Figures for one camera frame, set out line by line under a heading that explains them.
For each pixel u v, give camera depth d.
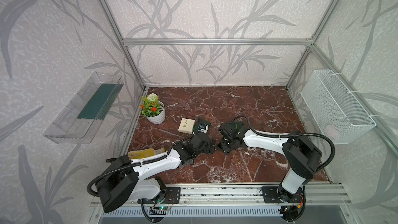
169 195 0.73
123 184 0.41
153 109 0.89
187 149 0.63
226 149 0.79
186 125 0.96
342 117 0.62
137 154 0.87
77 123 0.63
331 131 0.73
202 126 0.74
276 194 0.74
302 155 0.46
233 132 0.70
